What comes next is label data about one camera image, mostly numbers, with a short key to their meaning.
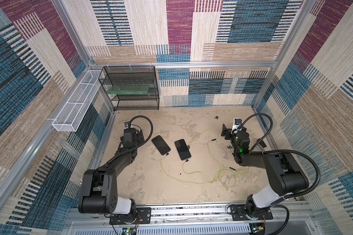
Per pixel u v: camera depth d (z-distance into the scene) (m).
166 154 0.95
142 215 0.74
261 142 0.95
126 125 0.78
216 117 1.15
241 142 0.71
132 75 1.00
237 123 0.78
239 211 0.73
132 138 0.71
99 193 0.43
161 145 1.00
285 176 0.48
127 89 0.96
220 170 0.89
